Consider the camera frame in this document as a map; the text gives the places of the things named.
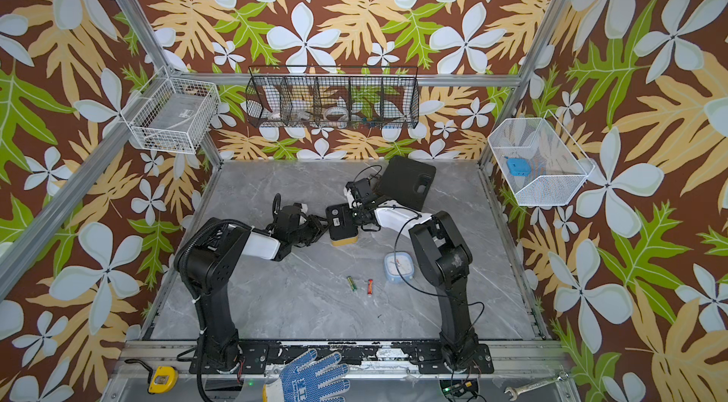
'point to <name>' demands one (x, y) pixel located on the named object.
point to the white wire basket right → (558, 166)
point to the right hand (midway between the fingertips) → (341, 219)
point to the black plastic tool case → (405, 180)
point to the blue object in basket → (518, 167)
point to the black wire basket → (328, 97)
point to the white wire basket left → (172, 114)
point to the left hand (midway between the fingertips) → (333, 222)
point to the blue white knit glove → (307, 380)
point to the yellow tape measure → (164, 379)
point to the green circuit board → (458, 387)
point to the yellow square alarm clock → (343, 230)
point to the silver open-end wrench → (515, 392)
